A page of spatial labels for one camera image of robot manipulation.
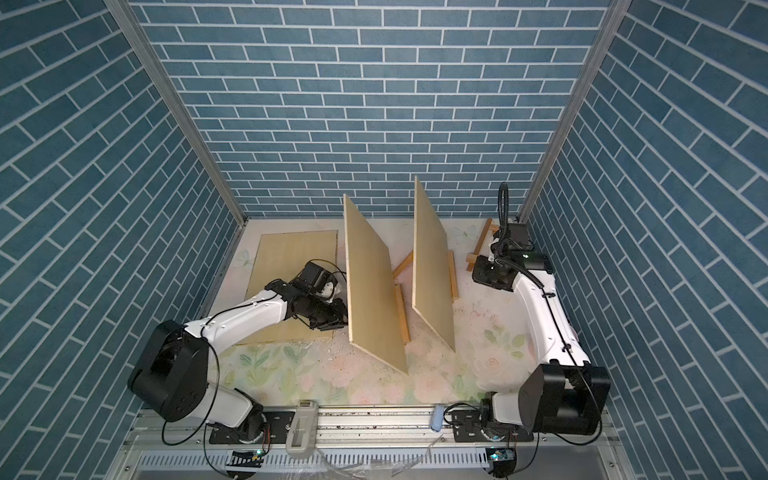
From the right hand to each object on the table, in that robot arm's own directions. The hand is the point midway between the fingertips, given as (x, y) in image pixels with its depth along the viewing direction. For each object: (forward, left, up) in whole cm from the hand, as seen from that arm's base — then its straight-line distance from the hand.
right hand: (480, 274), depth 82 cm
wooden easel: (+20, -2, -17) cm, 26 cm away
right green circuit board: (-39, -6, -21) cm, 44 cm away
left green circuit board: (-45, +57, -21) cm, 76 cm away
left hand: (-13, +34, -10) cm, 38 cm away
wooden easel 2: (-1, +23, -14) cm, 27 cm away
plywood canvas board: (+16, +68, -19) cm, 73 cm away
